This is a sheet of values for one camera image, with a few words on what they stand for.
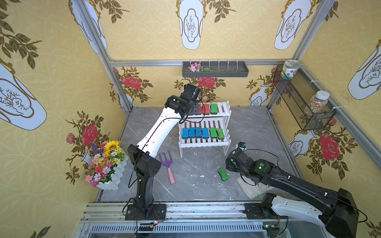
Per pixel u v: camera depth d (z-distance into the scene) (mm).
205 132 878
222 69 924
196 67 875
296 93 902
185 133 882
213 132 882
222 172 857
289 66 844
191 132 878
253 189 811
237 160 597
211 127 926
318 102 650
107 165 732
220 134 877
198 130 898
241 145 716
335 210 398
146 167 530
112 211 758
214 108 815
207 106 824
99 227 704
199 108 721
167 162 918
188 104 555
